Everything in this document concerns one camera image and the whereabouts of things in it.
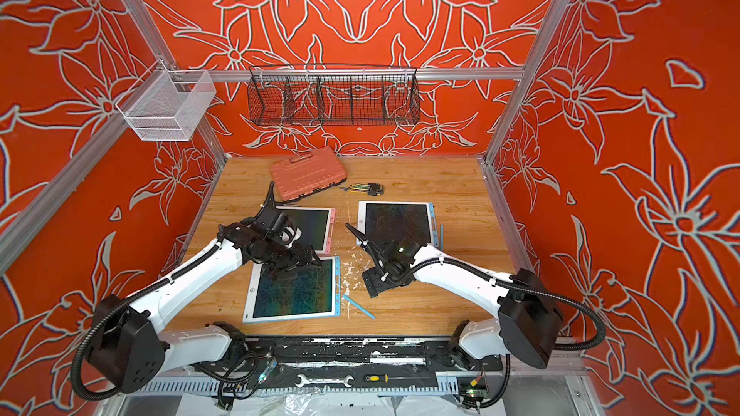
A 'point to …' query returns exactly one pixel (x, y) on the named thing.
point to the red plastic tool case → (307, 173)
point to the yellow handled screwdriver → (384, 377)
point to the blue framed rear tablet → (383, 221)
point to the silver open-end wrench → (324, 380)
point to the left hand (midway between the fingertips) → (312, 266)
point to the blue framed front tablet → (298, 292)
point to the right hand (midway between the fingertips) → (377, 280)
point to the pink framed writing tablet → (316, 223)
